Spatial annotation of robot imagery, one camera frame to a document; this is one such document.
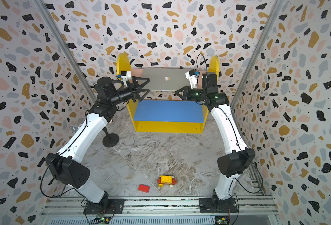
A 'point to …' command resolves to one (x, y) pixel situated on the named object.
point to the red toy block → (144, 188)
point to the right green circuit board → (223, 220)
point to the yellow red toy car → (166, 179)
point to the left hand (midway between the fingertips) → (150, 85)
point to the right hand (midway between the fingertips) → (176, 92)
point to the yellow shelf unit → (167, 116)
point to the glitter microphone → (74, 128)
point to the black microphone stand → (110, 140)
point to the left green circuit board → (103, 220)
